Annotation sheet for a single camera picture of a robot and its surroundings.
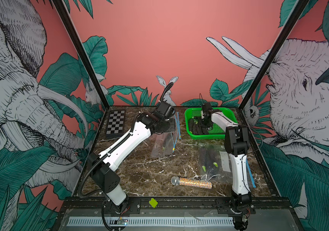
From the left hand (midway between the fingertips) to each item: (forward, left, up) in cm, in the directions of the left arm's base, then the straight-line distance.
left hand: (173, 124), depth 77 cm
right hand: (+19, -23, -24) cm, 38 cm away
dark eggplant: (-9, -26, -23) cm, 36 cm away
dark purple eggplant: (-11, -19, -22) cm, 31 cm away
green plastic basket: (+6, -29, -18) cm, 34 cm away
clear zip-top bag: (-19, -30, -26) cm, 44 cm away
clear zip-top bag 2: (-1, +5, -19) cm, 20 cm away
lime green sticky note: (-33, +12, -25) cm, 43 cm away
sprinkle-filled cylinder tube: (-24, -1, -21) cm, 32 cm away
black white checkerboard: (+16, +39, -18) cm, 46 cm away
